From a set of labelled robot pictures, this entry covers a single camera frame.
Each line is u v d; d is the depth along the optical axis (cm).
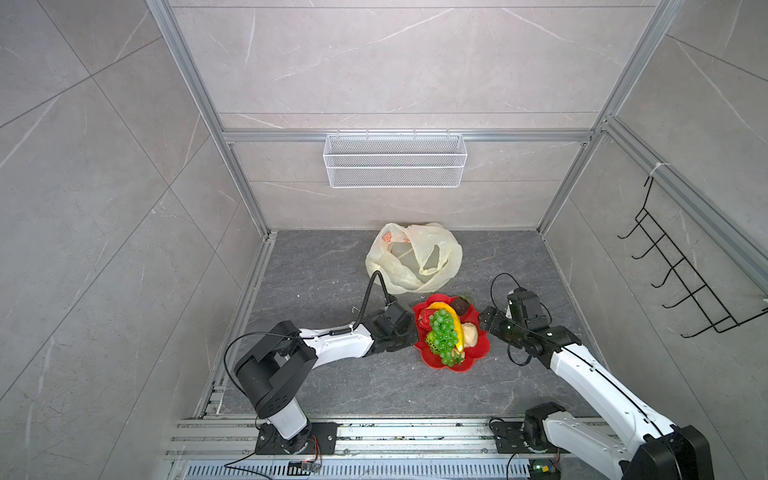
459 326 85
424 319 88
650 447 39
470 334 85
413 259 101
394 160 101
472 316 92
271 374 45
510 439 73
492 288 102
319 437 73
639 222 78
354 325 60
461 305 90
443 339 81
